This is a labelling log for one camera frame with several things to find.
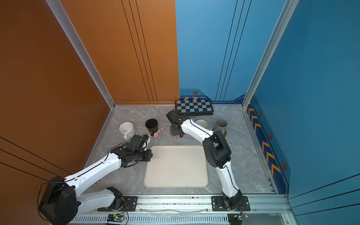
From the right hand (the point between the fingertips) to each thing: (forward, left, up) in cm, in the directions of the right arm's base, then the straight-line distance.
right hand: (176, 131), depth 96 cm
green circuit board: (-48, +30, -8) cm, 58 cm away
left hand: (-17, +14, +1) cm, 22 cm away
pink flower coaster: (-1, +14, -5) cm, 15 cm away
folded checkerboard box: (+24, -14, -2) cm, 28 cm away
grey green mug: (+1, -30, +5) cm, 31 cm away
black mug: (+3, +17, +3) cm, 17 cm away
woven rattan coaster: (-9, 0, +7) cm, 11 cm away
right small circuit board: (-49, -32, -8) cm, 59 cm away
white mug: (+3, +35, -1) cm, 35 cm away
